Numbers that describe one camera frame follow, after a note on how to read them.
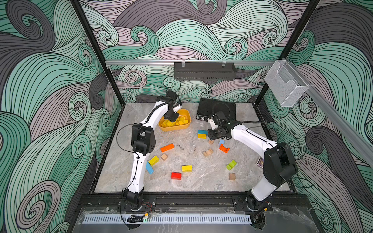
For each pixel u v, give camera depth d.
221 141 0.95
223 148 0.94
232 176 0.81
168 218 0.70
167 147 0.95
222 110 0.72
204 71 0.96
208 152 0.92
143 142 0.59
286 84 0.77
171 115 0.87
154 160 0.86
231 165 0.86
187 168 0.84
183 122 1.04
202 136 1.01
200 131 1.03
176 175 0.82
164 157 0.88
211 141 0.95
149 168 0.85
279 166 0.45
